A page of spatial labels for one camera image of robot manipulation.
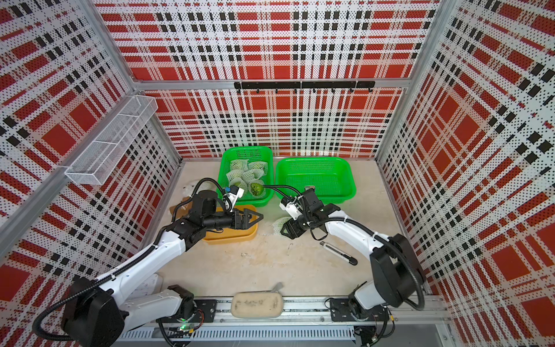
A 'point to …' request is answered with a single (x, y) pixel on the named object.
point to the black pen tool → (345, 257)
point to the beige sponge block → (256, 304)
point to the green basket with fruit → (332, 177)
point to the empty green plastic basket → (250, 168)
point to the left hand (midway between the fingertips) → (259, 217)
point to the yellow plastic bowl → (230, 236)
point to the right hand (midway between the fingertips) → (291, 228)
